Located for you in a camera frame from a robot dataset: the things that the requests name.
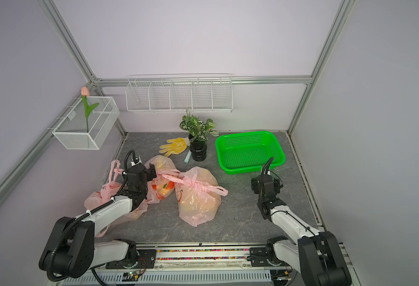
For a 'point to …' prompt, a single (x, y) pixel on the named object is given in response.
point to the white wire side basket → (71, 131)
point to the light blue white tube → (187, 157)
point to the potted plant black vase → (199, 135)
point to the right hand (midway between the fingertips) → (266, 177)
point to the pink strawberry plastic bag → (198, 193)
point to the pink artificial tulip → (87, 109)
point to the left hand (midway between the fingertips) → (141, 166)
